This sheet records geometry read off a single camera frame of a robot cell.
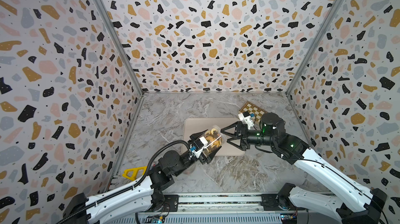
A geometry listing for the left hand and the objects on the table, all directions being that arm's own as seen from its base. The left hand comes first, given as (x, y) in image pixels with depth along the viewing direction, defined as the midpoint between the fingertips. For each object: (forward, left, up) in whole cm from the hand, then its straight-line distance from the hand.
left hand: (214, 138), depth 63 cm
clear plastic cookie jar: (-1, -1, +2) cm, 2 cm away
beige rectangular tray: (+27, +13, -32) cm, 44 cm away
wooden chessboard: (+37, -29, -29) cm, 55 cm away
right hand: (-1, -4, +2) cm, 5 cm away
